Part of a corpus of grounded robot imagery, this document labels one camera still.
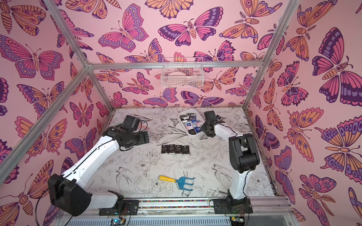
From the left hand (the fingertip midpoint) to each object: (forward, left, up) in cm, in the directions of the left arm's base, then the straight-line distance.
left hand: (144, 138), depth 82 cm
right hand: (+15, -36, -11) cm, 40 cm away
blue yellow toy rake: (-20, -21, -17) cm, 34 cm away
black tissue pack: (+1, -15, -15) cm, 21 cm away
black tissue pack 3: (+1, -24, -15) cm, 28 cm away
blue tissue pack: (+21, -27, -14) cm, 37 cm away
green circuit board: (-38, +10, -18) cm, 44 cm away
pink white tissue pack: (+20, -34, -11) cm, 41 cm away
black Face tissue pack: (+1, -10, -15) cm, 18 cm away
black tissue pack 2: (+1, -19, -15) cm, 25 cm away
